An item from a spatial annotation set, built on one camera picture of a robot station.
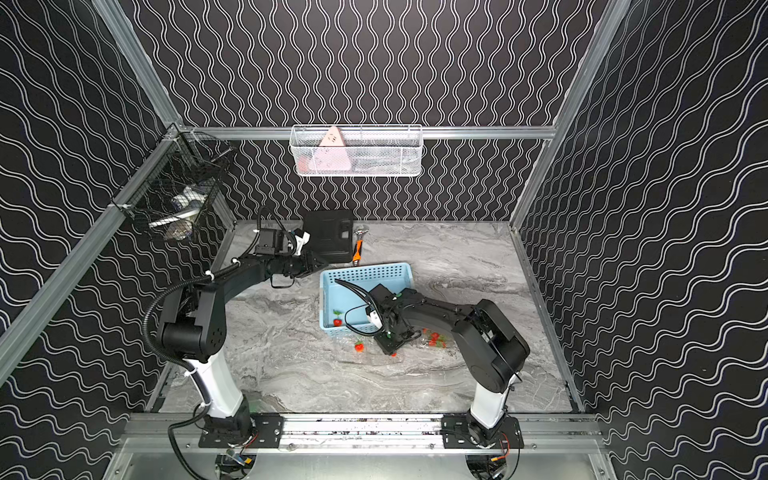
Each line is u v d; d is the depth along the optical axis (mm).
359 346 877
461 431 735
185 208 857
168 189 915
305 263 853
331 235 1096
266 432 763
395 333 754
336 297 997
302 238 904
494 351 468
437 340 885
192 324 509
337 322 925
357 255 1096
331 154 898
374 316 832
